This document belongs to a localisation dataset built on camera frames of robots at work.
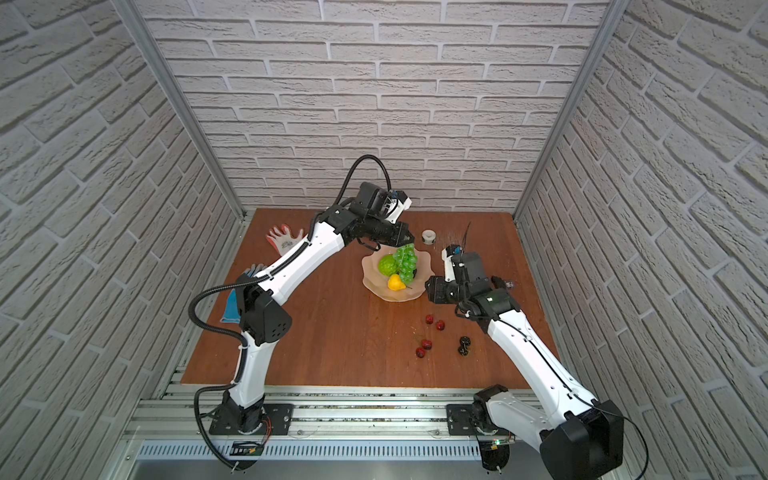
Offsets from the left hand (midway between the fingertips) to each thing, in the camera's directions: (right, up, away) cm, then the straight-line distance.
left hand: (417, 234), depth 80 cm
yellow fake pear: (-6, -16, +15) cm, 23 cm away
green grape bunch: (-3, -7, +1) cm, 8 cm away
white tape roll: (+6, 0, +29) cm, 30 cm away
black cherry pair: (+14, -32, +5) cm, 36 cm away
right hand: (+5, -13, 0) cm, 14 cm away
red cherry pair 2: (+1, -34, +4) cm, 34 cm away
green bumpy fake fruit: (-9, -9, +17) cm, 22 cm away
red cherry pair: (+8, -27, +10) cm, 30 cm away
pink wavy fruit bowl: (-12, -16, +18) cm, 26 cm away
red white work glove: (-49, -2, +30) cm, 57 cm away
